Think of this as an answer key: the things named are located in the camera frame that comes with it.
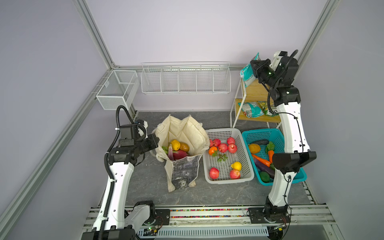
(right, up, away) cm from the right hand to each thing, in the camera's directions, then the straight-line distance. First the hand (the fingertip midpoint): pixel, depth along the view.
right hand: (250, 59), depth 67 cm
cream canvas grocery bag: (-32, -54, +6) cm, 63 cm away
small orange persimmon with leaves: (-14, -46, +24) cm, 54 cm away
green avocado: (+13, -58, +14) cm, 61 cm away
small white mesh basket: (-77, -4, +36) cm, 85 cm away
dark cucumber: (+18, -41, +31) cm, 55 cm away
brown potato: (-32, -43, +24) cm, 59 cm away
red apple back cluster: (-8, -44, +26) cm, 52 cm away
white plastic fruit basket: (-4, -51, +27) cm, 58 cm away
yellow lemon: (-1, -53, +20) cm, 57 cm away
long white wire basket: (-32, +3, +35) cm, 47 cm away
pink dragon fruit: (-35, -47, +19) cm, 62 cm away
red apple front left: (-15, -57, +16) cm, 61 cm away
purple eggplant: (+14, -54, +19) cm, 59 cm away
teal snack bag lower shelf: (+11, -20, +29) cm, 37 cm away
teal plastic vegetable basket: (+20, -43, +32) cm, 57 cm away
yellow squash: (+12, -45, +26) cm, 53 cm away
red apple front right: (-3, -57, +15) cm, 59 cm away
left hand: (-43, -37, +6) cm, 57 cm away
